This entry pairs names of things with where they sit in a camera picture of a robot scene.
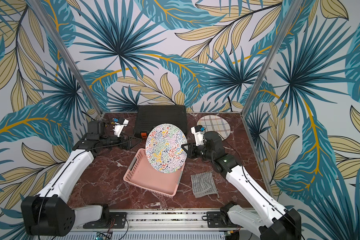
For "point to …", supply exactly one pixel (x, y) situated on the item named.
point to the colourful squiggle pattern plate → (163, 148)
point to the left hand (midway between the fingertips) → (135, 140)
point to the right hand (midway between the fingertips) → (182, 145)
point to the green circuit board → (100, 238)
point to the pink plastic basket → (140, 172)
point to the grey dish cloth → (203, 184)
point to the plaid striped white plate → (213, 123)
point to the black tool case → (149, 116)
